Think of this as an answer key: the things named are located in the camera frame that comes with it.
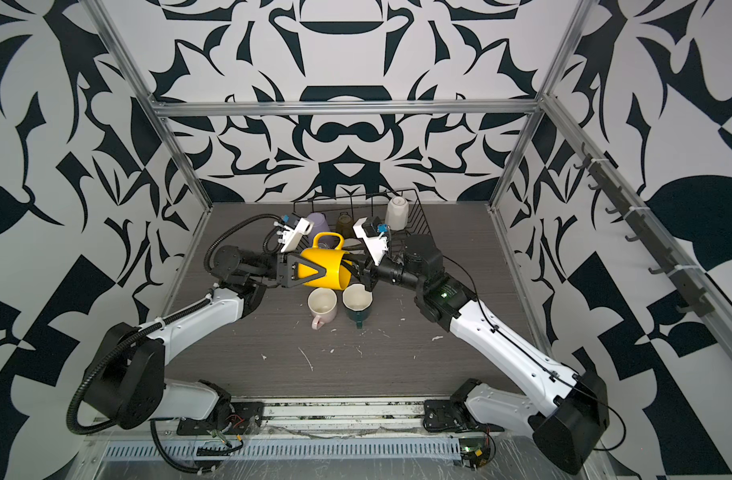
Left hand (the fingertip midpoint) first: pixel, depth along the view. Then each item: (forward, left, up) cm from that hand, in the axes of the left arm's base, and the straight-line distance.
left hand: (332, 270), depth 60 cm
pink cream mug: (+8, +6, -31) cm, 33 cm away
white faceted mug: (+38, -19, -26) cm, 50 cm away
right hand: (+5, -2, -1) cm, 6 cm away
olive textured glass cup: (+37, 0, -30) cm, 48 cm away
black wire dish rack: (+46, -9, -29) cm, 56 cm away
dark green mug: (+9, -4, -32) cm, 34 cm away
